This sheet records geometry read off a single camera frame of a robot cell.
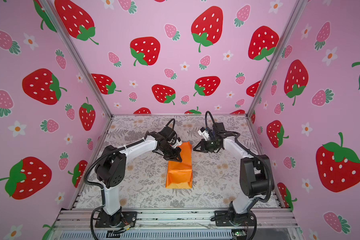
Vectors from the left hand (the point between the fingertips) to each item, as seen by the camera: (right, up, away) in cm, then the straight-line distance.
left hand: (183, 160), depth 87 cm
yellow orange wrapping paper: (-2, -7, -6) cm, 9 cm away
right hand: (+6, +6, -2) cm, 9 cm away
